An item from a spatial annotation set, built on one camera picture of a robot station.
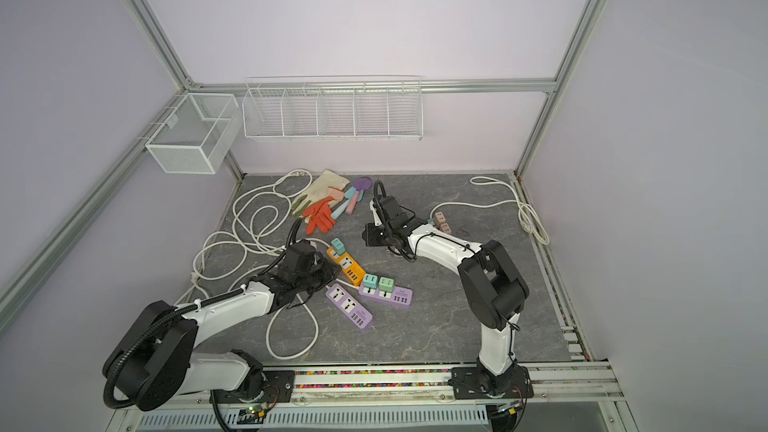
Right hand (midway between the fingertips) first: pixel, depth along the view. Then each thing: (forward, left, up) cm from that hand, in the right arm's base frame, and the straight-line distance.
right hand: (366, 236), depth 91 cm
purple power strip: (-21, +2, -6) cm, 22 cm away
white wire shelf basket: (+40, +12, +19) cm, 46 cm away
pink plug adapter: (-13, -10, +14) cm, 21 cm away
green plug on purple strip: (-14, -7, -3) cm, 16 cm away
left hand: (-10, +7, -4) cm, 13 cm away
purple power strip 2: (-16, -11, -7) cm, 21 cm away
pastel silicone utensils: (+24, +7, -7) cm, 26 cm away
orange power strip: (-6, +6, -7) cm, 11 cm away
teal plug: (-2, +9, -2) cm, 9 cm away
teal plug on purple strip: (-14, -2, -3) cm, 14 cm away
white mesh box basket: (+27, +56, +18) cm, 65 cm away
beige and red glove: (+20, +21, -8) cm, 30 cm away
